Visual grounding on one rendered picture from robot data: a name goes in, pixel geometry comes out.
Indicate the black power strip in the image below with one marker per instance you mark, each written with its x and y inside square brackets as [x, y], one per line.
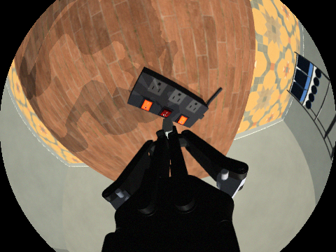
[159, 95]

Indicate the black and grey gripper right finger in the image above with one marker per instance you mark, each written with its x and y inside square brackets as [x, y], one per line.
[229, 174]

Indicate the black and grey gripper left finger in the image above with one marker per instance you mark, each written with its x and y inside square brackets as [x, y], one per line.
[143, 173]

